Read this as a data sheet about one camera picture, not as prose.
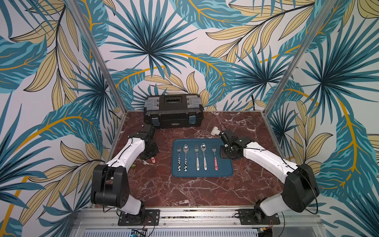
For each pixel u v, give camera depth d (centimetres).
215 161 92
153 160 85
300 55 86
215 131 102
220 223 73
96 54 84
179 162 91
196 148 98
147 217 72
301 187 43
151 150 74
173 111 98
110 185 43
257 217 67
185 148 97
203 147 97
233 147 61
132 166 89
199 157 93
